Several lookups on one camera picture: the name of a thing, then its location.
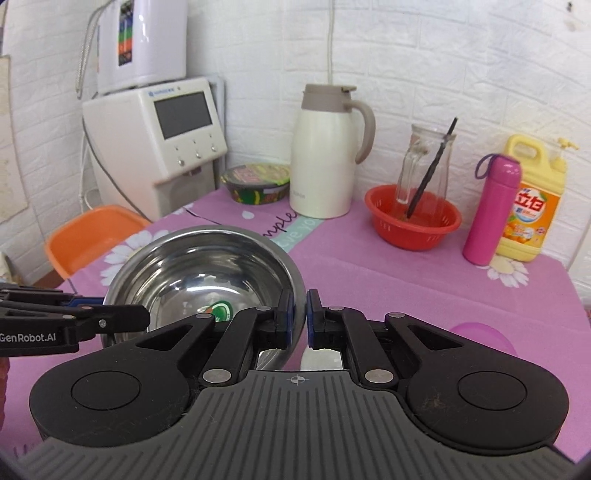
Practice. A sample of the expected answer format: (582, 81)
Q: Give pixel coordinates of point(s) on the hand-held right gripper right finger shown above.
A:
(314, 318)

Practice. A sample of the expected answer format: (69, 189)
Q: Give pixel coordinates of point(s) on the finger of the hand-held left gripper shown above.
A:
(51, 302)
(115, 323)

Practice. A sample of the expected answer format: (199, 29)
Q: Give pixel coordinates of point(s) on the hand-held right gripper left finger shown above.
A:
(288, 318)

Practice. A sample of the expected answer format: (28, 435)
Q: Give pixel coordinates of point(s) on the white floral plate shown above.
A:
(321, 359)

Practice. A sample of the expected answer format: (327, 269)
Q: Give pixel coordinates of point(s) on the stainless steel bowl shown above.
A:
(203, 272)

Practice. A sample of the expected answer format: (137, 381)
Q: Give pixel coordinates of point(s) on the purple plastic bowl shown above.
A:
(482, 337)

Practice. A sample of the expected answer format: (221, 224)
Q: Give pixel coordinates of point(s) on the orange plastic basket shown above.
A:
(87, 235)

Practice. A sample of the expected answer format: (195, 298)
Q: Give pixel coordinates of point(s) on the red plastic basket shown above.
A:
(411, 230)

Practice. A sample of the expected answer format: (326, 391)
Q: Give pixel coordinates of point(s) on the instant noodle paper bowl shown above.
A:
(254, 184)

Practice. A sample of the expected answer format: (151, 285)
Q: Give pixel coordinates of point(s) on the cream thermal jug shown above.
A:
(323, 161)

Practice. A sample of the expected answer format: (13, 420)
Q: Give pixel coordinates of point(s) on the white water dispenser with screen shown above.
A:
(138, 161)

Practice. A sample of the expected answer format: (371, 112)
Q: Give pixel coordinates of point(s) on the glass pitcher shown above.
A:
(413, 161)

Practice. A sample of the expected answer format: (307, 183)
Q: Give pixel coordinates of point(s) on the black stirring spoon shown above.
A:
(431, 168)

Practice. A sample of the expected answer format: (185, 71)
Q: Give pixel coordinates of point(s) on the pink thermos bottle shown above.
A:
(491, 212)

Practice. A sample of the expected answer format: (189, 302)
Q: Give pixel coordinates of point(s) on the yellow detergent bottle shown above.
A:
(538, 221)

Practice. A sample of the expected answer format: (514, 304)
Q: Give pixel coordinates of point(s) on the white water purifier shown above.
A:
(147, 41)

